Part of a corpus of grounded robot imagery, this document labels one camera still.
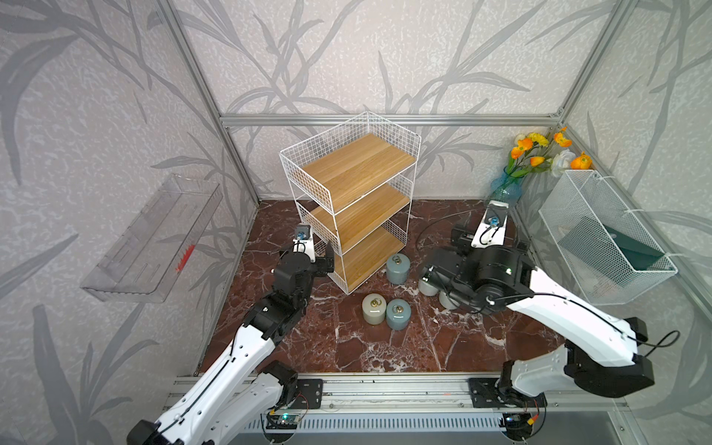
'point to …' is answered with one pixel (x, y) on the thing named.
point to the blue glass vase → (505, 188)
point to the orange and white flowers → (558, 163)
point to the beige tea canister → (374, 308)
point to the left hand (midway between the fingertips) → (317, 242)
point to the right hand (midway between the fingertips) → (486, 225)
